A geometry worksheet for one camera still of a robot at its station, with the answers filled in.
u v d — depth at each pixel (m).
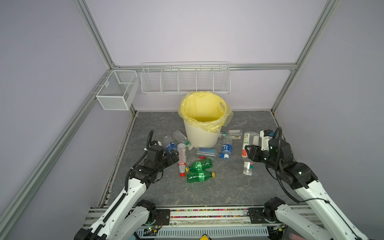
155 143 0.70
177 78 0.99
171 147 0.94
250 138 0.71
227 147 0.94
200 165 0.86
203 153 0.91
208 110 0.98
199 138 0.86
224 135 1.02
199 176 0.82
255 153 0.62
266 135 0.62
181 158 0.90
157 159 0.61
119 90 1.02
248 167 0.69
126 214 0.46
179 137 1.00
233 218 0.74
